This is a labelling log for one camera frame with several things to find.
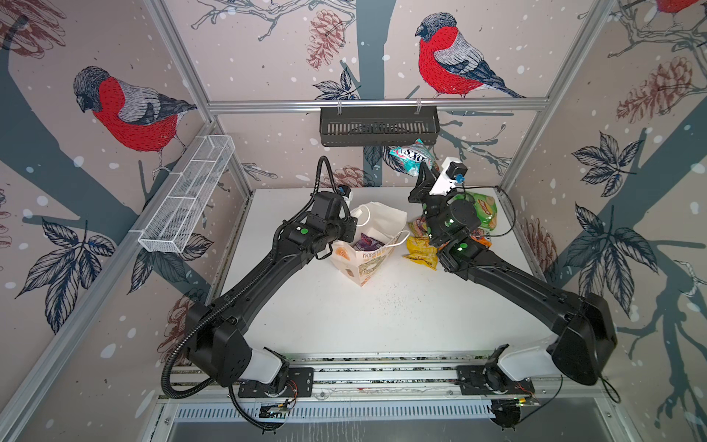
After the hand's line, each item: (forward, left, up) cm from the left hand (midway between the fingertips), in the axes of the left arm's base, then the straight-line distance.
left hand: (351, 220), depth 79 cm
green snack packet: (+21, -53, -19) cm, 60 cm away
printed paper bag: (+8, -10, -15) cm, 20 cm away
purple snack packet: (+4, -5, -18) cm, 19 cm away
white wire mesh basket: (+2, +48, +5) cm, 49 cm away
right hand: (+3, -18, +18) cm, 25 cm away
